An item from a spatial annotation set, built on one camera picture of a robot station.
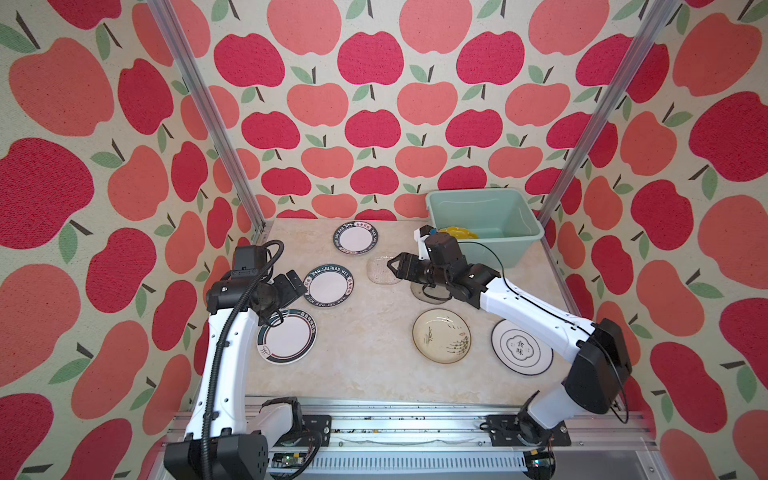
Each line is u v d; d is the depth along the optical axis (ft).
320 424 2.47
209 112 2.87
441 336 2.99
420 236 2.43
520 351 2.88
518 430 2.22
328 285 3.36
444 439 2.41
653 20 2.31
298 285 2.22
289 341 2.90
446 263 1.98
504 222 3.79
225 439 1.21
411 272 2.28
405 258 2.31
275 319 3.06
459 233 3.89
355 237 3.79
